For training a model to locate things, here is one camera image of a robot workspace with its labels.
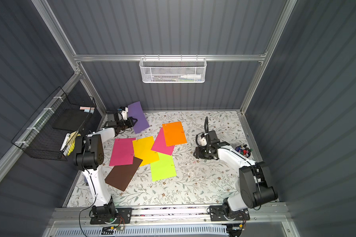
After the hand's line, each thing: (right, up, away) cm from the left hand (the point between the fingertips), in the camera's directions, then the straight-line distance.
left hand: (134, 118), depth 102 cm
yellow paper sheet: (+6, -22, -3) cm, 23 cm away
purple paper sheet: (-1, +6, +7) cm, 9 cm away
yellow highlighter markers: (-15, -13, -39) cm, 44 cm away
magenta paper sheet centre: (+18, -18, -1) cm, 26 cm away
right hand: (+43, -22, -13) cm, 51 cm away
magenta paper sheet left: (-7, -23, -2) cm, 24 cm away
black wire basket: (-32, -9, -30) cm, 45 cm away
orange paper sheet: (+28, -11, +7) cm, 31 cm away
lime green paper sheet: (+22, -32, -10) cm, 40 cm away
